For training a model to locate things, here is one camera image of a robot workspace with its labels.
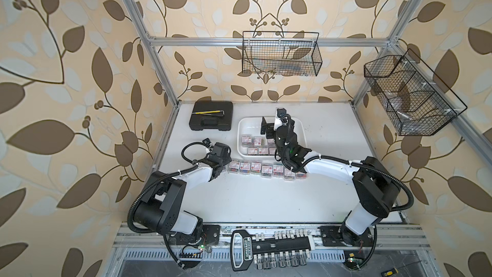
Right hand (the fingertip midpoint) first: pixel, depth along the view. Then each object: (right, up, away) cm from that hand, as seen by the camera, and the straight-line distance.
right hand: (273, 118), depth 84 cm
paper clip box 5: (-18, -23, +8) cm, 31 cm away
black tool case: (-38, -2, +21) cm, 44 cm away
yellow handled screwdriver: (+41, -54, -17) cm, 70 cm away
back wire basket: (+5, +33, +13) cm, 36 cm away
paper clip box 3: (-8, -24, +7) cm, 26 cm away
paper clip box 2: (-2, -25, +7) cm, 26 cm away
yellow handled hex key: (-34, +4, +24) cm, 42 cm away
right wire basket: (+54, +6, -11) cm, 56 cm away
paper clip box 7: (+14, -27, +6) cm, 31 cm away
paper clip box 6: (+8, -27, +5) cm, 28 cm away
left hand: (-27, -18, +9) cm, 33 cm away
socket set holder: (+2, -49, -13) cm, 51 cm away
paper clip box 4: (-13, -24, +7) cm, 28 cm away
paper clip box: (+3, -25, +5) cm, 26 cm away
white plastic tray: (-10, -13, +16) cm, 23 cm away
